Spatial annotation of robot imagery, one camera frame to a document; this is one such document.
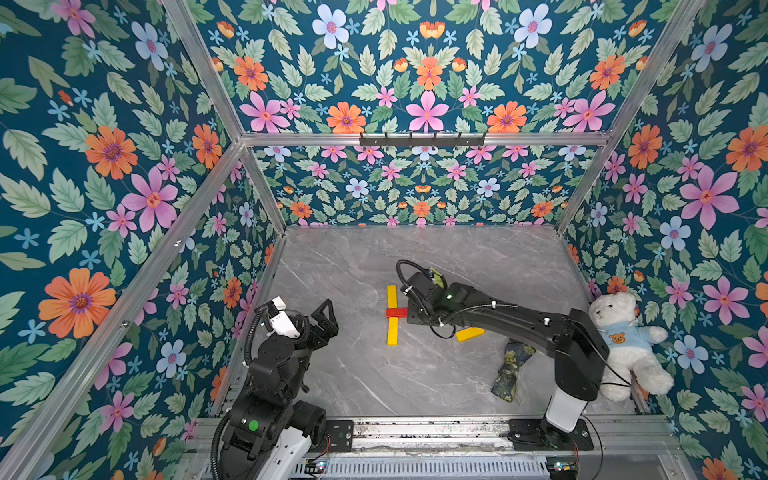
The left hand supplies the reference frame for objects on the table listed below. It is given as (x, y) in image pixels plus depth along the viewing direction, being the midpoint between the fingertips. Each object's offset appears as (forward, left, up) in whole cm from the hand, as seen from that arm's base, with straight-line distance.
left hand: (324, 308), depth 67 cm
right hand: (+7, -22, -16) cm, 28 cm away
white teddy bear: (-8, -80, -20) cm, 82 cm away
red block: (+10, -17, -23) cm, 30 cm away
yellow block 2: (+2, -38, -26) cm, 46 cm away
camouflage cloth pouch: (-14, -44, -26) cm, 53 cm away
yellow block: (+5, -15, -26) cm, 30 cm away
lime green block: (+9, -28, -4) cm, 29 cm away
